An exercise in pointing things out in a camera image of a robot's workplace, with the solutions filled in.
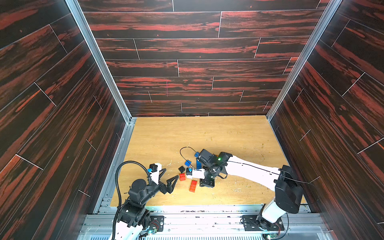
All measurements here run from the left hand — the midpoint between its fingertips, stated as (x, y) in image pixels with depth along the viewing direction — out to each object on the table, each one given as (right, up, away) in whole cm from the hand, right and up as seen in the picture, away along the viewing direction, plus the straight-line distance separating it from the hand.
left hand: (172, 174), depth 75 cm
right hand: (+16, -5, +7) cm, 18 cm away
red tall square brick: (+5, -5, +11) cm, 13 cm away
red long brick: (+11, -9, +9) cm, 17 cm away
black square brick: (+4, -1, +15) cm, 16 cm away
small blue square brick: (+7, +2, +19) cm, 20 cm away
